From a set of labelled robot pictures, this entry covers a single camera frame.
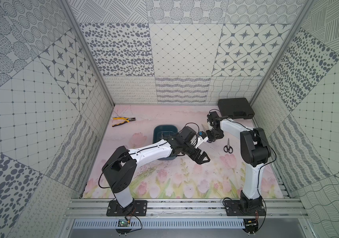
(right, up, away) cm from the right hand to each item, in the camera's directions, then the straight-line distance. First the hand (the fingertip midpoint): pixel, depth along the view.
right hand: (214, 139), depth 100 cm
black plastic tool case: (+23, +22, +15) cm, 35 cm away
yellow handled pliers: (-63, +13, +11) cm, 65 cm away
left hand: (-10, -4, -22) cm, 24 cm away
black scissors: (+8, -5, -4) cm, 10 cm away
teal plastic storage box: (-37, +6, -1) cm, 38 cm away
